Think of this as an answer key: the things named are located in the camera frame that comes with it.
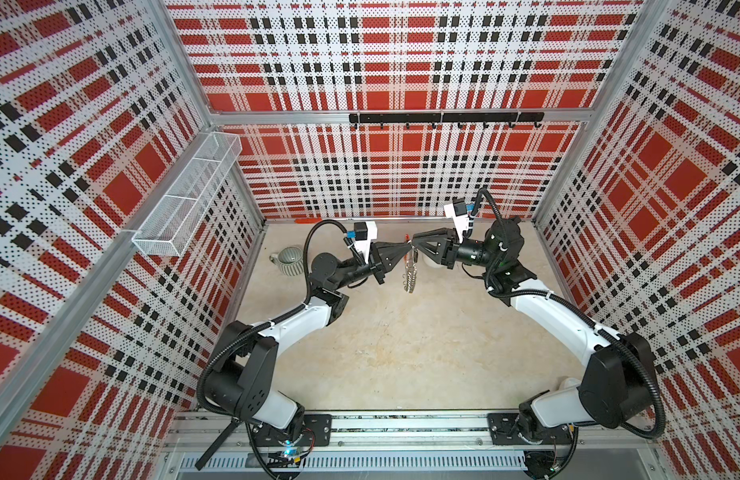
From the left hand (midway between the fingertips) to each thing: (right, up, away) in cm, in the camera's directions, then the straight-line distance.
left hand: (411, 250), depth 68 cm
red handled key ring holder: (0, -6, +2) cm, 7 cm away
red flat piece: (-40, +12, +59) cm, 72 cm away
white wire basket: (-72, +8, +23) cm, 76 cm away
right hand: (+1, +2, -1) cm, 2 cm away
